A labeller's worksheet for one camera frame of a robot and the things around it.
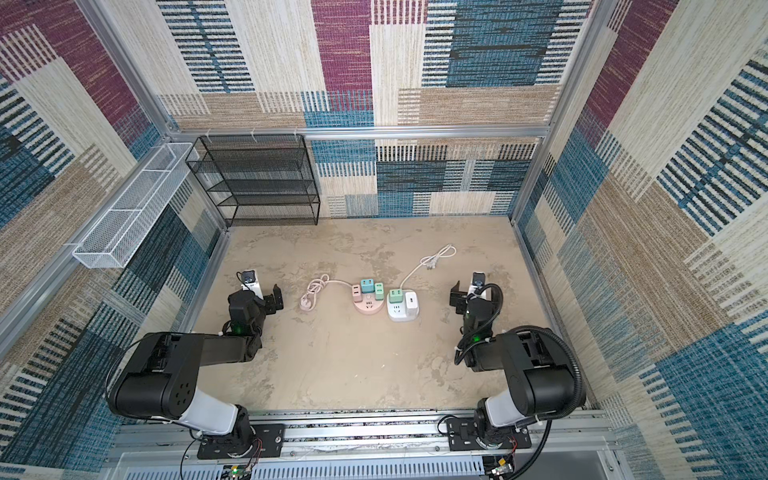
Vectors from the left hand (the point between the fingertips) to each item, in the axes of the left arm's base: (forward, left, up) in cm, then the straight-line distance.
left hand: (259, 283), depth 92 cm
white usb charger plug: (-6, -46, 0) cm, 46 cm away
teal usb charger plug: (0, -33, -2) cm, 33 cm away
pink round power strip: (-5, -33, -5) cm, 34 cm away
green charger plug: (-4, -41, -2) cm, 42 cm away
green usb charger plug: (-3, -37, -1) cm, 37 cm away
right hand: (-3, -66, 0) cm, 66 cm away
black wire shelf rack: (+38, +6, +10) cm, 39 cm away
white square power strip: (-8, -42, -5) cm, 43 cm away
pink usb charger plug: (-3, -30, -1) cm, 30 cm away
